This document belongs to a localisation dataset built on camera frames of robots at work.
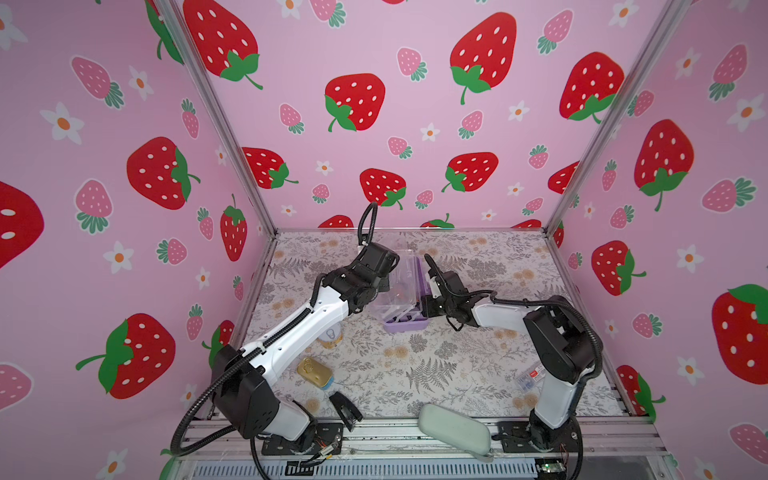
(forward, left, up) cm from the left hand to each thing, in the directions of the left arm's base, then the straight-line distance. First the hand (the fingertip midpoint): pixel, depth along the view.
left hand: (377, 272), depth 81 cm
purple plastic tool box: (-7, -6, -7) cm, 12 cm away
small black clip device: (-30, +8, -22) cm, 38 cm away
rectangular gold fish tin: (-21, +17, -19) cm, 33 cm away
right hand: (+2, -13, -19) cm, 23 cm away
